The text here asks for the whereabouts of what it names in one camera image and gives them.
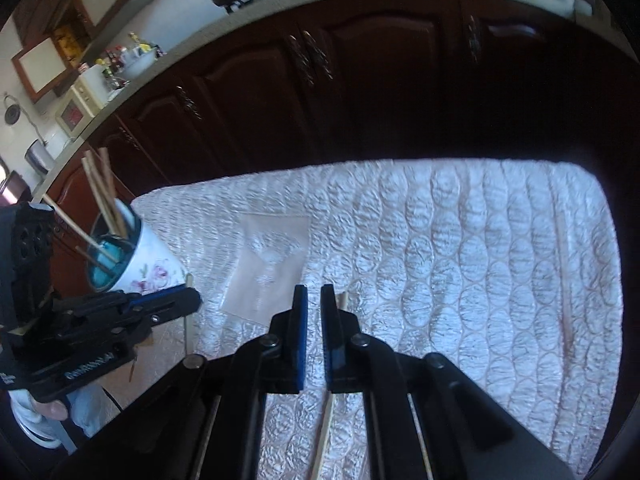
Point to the person's hand holding gripper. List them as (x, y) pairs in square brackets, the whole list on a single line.
[(55, 410)]

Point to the light brown wooden chopstick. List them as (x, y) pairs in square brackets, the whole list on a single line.
[(108, 179)]

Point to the reddish brown wooden chopstick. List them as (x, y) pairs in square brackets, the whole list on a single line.
[(103, 196)]

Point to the wooden upper wall cabinet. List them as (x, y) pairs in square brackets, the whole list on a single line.
[(58, 35)]

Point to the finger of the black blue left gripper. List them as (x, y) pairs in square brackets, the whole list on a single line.
[(235, 392)]

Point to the floral cup teal interior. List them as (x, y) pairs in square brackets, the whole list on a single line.
[(143, 262)]

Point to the white mixing bowl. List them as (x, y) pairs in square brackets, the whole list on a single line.
[(138, 65)]

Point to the grey stone countertop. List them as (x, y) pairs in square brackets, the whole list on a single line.
[(287, 83)]

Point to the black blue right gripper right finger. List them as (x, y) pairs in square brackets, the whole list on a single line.
[(356, 362)]

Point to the white quilted tablecloth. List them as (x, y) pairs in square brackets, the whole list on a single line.
[(509, 269)]

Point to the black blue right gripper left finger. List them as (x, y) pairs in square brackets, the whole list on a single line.
[(166, 304)]

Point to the white microwave oven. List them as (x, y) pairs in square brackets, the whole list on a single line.
[(85, 98)]

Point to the pale bamboo chopstick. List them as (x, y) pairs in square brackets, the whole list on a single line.
[(77, 229)]

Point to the chopstick lying at right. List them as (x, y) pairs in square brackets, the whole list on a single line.
[(188, 325)]

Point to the silver electric kettle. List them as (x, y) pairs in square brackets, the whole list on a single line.
[(39, 158)]

